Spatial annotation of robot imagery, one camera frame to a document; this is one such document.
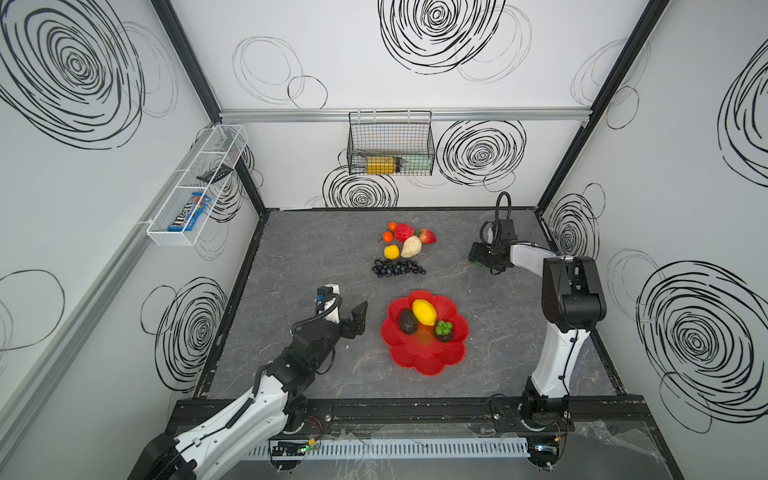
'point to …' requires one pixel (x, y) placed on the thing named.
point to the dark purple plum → (443, 332)
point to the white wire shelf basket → (223, 144)
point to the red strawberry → (426, 236)
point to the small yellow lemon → (391, 252)
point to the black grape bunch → (393, 267)
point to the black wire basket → (390, 143)
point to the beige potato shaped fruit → (411, 247)
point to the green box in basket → (416, 164)
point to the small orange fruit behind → (392, 226)
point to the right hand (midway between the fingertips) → (483, 255)
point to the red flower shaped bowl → (425, 332)
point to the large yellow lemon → (424, 312)
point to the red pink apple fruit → (403, 232)
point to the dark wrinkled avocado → (407, 321)
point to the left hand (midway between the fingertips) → (353, 302)
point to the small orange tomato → (387, 236)
